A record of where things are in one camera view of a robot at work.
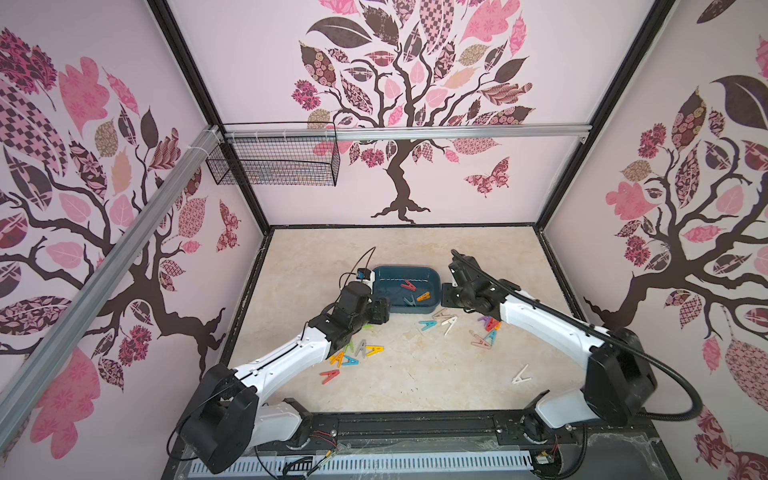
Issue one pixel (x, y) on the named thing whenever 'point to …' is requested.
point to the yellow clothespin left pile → (375, 350)
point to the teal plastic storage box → (387, 281)
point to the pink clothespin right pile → (482, 343)
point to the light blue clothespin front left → (351, 361)
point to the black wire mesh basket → (298, 154)
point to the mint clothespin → (428, 324)
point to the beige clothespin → (440, 314)
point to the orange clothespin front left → (338, 358)
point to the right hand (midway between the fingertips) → (441, 291)
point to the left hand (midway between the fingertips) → (382, 306)
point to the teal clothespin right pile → (491, 338)
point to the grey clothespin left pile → (362, 347)
